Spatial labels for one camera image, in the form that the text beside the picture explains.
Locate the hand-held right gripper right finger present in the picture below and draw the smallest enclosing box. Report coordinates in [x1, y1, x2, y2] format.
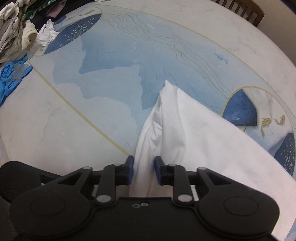
[154, 156, 233, 207]

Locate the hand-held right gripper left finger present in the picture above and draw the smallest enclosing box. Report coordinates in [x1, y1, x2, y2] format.
[58, 156, 135, 207]

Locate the white t-shirt navy trim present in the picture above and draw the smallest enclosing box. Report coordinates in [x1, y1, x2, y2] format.
[128, 80, 296, 241]

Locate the blue cloth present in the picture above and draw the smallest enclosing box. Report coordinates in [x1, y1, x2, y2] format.
[0, 55, 33, 105]

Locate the camouflage garment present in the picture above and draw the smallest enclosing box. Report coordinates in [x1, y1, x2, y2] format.
[0, 35, 26, 63]

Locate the cream garment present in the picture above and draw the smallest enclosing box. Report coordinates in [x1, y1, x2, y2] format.
[22, 20, 39, 51]

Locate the crumpled white cloth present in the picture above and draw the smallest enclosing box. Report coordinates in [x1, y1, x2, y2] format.
[36, 20, 61, 47]

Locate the light grey garment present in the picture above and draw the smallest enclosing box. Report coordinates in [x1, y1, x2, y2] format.
[0, 0, 24, 47]

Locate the green striped garment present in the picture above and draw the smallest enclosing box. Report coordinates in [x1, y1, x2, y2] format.
[25, 0, 61, 19]

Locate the dark cloth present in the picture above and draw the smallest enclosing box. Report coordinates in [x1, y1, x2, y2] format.
[30, 0, 99, 26]

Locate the wooden chair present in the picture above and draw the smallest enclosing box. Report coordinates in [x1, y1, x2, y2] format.
[212, 0, 265, 27]

